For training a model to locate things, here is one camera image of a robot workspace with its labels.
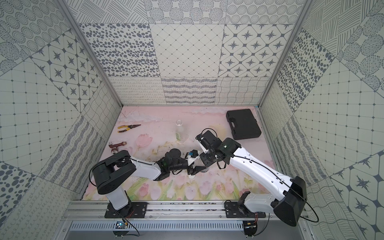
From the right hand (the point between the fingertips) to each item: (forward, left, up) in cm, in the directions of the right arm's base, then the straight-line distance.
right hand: (208, 158), depth 75 cm
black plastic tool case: (+32, -26, -11) cm, 43 cm away
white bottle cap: (-4, +9, -16) cm, 19 cm away
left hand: (+2, +2, -4) cm, 5 cm away
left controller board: (-27, +43, -17) cm, 54 cm away
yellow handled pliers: (+31, +57, -14) cm, 66 cm away
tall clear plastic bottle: (+18, +17, -7) cm, 26 cm away
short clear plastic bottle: (-3, +2, -9) cm, 9 cm away
